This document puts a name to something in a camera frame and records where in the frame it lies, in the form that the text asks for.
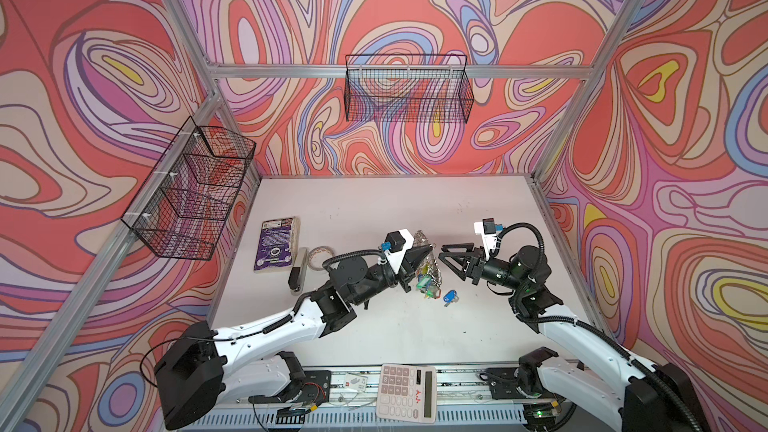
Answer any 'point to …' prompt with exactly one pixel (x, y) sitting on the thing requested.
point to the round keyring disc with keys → (429, 273)
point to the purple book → (277, 245)
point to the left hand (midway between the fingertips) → (434, 248)
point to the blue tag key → (450, 297)
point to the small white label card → (354, 381)
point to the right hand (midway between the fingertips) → (444, 259)
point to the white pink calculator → (407, 393)
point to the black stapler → (296, 275)
